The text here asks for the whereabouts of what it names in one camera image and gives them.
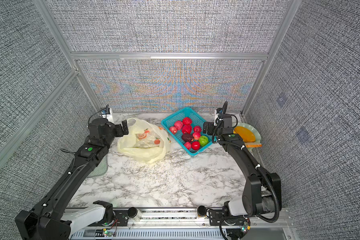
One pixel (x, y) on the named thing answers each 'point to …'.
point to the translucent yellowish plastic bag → (145, 142)
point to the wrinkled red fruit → (187, 120)
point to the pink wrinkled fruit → (178, 124)
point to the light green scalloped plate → (258, 137)
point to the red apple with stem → (173, 129)
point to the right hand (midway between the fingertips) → (212, 120)
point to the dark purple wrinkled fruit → (187, 137)
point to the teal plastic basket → (169, 121)
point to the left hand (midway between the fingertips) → (119, 119)
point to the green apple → (203, 140)
